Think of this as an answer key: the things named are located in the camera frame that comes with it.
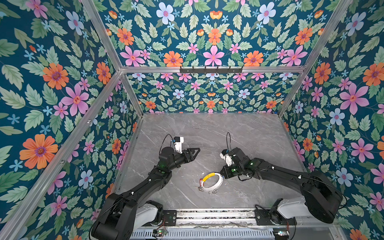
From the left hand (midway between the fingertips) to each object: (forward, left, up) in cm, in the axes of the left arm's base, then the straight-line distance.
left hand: (199, 147), depth 77 cm
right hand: (-8, -11, -14) cm, 19 cm away
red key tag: (-11, 0, -20) cm, 23 cm away
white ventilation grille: (-36, -2, -20) cm, 41 cm away
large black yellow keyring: (-15, -8, -18) cm, 25 cm away
